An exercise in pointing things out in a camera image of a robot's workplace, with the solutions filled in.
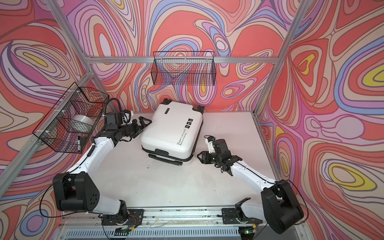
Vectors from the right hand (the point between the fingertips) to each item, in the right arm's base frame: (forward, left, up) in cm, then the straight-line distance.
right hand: (201, 159), depth 85 cm
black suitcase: (+11, +17, +11) cm, 23 cm away
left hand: (+15, +29, +16) cm, 36 cm away
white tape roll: (+8, +58, +26) cm, 64 cm away
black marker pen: (0, +60, +18) cm, 63 cm away
